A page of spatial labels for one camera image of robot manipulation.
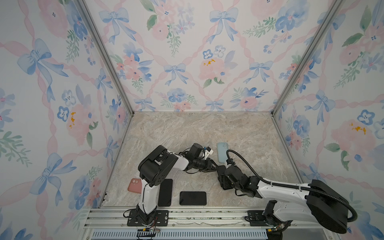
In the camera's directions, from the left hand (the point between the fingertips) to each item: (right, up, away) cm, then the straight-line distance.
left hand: (219, 169), depth 87 cm
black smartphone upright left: (-30, -13, -6) cm, 33 cm away
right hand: (+2, -4, 0) cm, 5 cm away
